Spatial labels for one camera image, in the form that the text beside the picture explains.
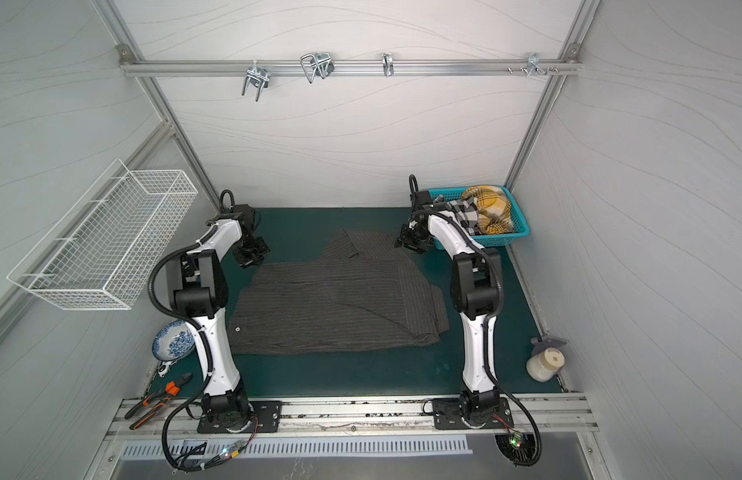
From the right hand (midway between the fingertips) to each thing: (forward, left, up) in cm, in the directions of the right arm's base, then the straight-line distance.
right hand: (407, 239), depth 99 cm
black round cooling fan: (-55, -28, -12) cm, 63 cm away
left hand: (-6, +48, -4) cm, 49 cm away
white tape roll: (-38, -35, -2) cm, 52 cm away
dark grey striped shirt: (-17, +16, -9) cm, 25 cm away
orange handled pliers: (-49, +61, -6) cm, 79 cm away
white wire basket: (-27, +72, +24) cm, 80 cm away
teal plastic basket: (+8, -40, -2) cm, 41 cm away
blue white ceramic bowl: (-36, +67, -6) cm, 76 cm away
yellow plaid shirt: (+13, -31, +2) cm, 34 cm away
